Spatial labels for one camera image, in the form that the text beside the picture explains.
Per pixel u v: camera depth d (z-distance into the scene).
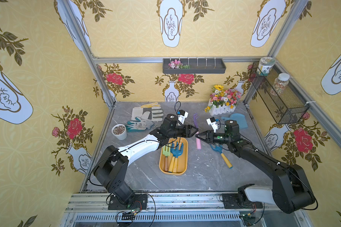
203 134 0.76
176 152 0.90
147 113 1.13
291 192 0.41
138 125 1.06
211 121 0.77
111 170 0.44
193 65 0.91
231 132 0.66
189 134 0.71
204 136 0.76
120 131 0.95
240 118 1.10
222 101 1.01
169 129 0.65
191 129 0.72
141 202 0.73
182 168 0.84
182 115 0.74
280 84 0.72
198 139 0.77
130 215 0.72
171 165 0.85
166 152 0.90
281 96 0.84
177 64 0.88
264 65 0.85
